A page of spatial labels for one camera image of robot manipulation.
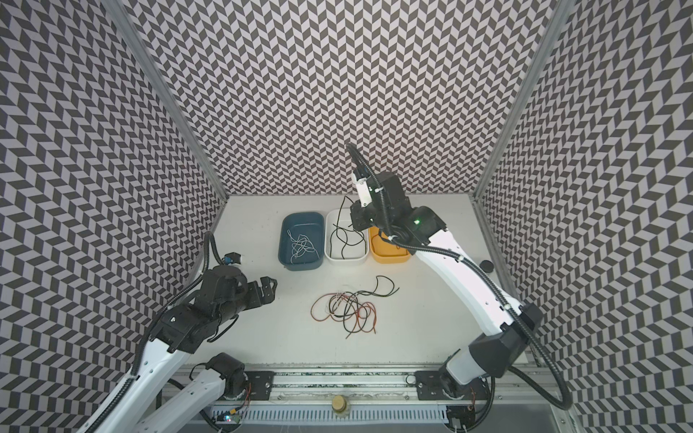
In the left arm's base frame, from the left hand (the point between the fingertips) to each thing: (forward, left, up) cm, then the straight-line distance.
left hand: (265, 285), depth 74 cm
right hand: (+15, -26, +17) cm, 34 cm away
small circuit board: (-29, +5, -13) cm, 32 cm away
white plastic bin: (+20, -24, -17) cm, 35 cm away
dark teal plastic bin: (+32, -7, -14) cm, 36 cm away
